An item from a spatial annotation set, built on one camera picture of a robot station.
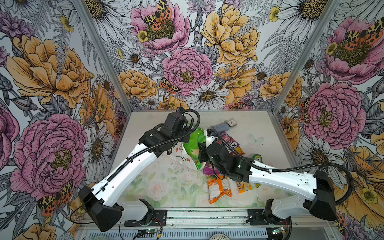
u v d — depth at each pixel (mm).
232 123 1118
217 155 510
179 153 758
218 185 812
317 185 417
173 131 513
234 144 994
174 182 855
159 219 736
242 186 826
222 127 1096
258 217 743
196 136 753
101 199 382
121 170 417
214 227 728
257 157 917
